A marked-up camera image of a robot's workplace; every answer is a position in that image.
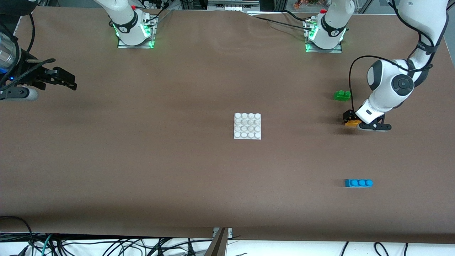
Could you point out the green toy block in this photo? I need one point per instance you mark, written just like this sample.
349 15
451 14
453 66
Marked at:
341 96

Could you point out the blue toy block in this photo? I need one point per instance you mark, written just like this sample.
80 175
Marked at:
357 183

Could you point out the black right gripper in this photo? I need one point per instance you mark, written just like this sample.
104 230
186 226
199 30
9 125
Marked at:
29 73

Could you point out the silver metal bracket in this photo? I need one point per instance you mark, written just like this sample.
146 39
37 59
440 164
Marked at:
230 233

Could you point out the orange background clutter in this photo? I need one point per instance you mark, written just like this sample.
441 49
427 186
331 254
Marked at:
305 3

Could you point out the white studded base plate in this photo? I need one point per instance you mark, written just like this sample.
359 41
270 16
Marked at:
247 126

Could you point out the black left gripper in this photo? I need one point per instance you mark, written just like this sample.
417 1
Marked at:
348 115

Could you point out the yellow toy block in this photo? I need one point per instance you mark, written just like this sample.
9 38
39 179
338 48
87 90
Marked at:
352 123

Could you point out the dark frame beam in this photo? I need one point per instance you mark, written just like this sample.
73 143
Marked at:
217 247

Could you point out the brown table cover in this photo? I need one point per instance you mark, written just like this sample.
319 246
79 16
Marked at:
213 89

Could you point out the white power strip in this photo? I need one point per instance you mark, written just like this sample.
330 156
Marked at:
233 5

